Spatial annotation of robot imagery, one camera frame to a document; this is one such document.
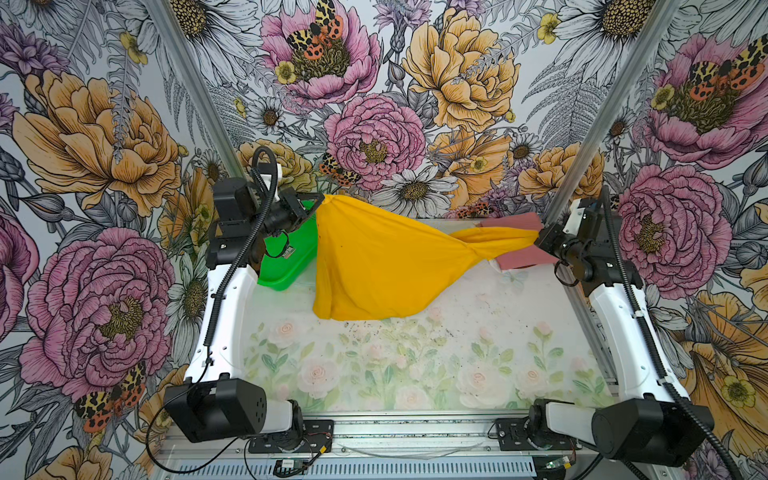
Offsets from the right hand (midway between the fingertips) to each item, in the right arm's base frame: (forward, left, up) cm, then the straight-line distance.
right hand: (538, 237), depth 76 cm
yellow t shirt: (-1, +42, -9) cm, 43 cm away
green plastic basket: (+21, +74, -29) cm, 82 cm away
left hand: (+1, +51, +12) cm, 53 cm away
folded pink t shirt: (+35, -19, -29) cm, 50 cm away
